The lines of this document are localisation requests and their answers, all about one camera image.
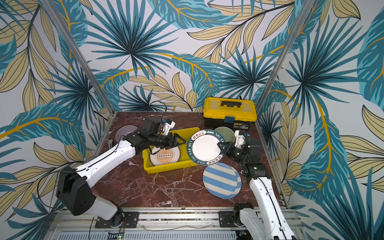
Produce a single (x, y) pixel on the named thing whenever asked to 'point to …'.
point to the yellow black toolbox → (238, 113)
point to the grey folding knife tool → (110, 142)
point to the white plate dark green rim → (202, 147)
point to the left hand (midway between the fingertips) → (182, 144)
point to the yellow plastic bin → (184, 160)
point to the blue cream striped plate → (222, 180)
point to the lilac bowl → (123, 130)
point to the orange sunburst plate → (164, 157)
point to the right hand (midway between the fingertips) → (216, 144)
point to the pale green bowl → (227, 133)
